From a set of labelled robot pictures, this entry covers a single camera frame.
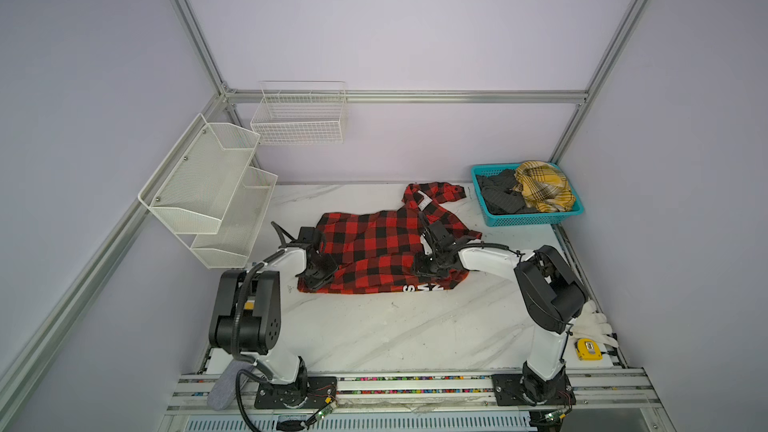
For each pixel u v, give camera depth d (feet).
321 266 2.81
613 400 2.43
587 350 2.59
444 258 2.34
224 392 2.35
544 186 3.41
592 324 2.82
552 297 1.62
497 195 3.43
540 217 3.33
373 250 3.29
